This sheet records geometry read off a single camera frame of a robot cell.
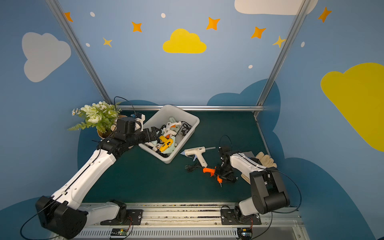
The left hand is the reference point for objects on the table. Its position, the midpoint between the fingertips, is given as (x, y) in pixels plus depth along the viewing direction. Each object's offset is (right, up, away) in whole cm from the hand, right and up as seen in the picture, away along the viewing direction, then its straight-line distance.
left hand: (154, 130), depth 77 cm
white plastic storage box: (-4, +8, +34) cm, 35 cm away
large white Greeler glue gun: (+24, -14, +19) cm, 33 cm away
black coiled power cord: (+19, -24, +13) cm, 33 cm away
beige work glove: (+67, -20, +17) cm, 72 cm away
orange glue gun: (+32, -26, +12) cm, 43 cm away
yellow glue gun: (+4, -9, +18) cm, 20 cm away
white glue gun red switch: (-4, -12, +16) cm, 20 cm away
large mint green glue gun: (+3, +8, +36) cm, 37 cm away
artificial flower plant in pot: (-29, +8, +1) cm, 30 cm away
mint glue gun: (+6, -12, +18) cm, 23 cm away
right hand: (+37, -28, +11) cm, 48 cm away
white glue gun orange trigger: (+3, +3, +30) cm, 30 cm away
